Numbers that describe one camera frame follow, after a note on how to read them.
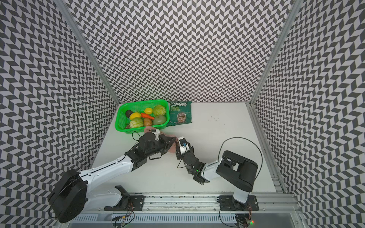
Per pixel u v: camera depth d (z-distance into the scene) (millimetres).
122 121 1027
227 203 727
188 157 646
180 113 1090
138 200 733
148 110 1088
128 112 1075
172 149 766
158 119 980
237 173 457
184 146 687
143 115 1088
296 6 668
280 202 754
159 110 1051
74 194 400
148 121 1016
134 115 1043
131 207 707
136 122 966
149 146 635
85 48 867
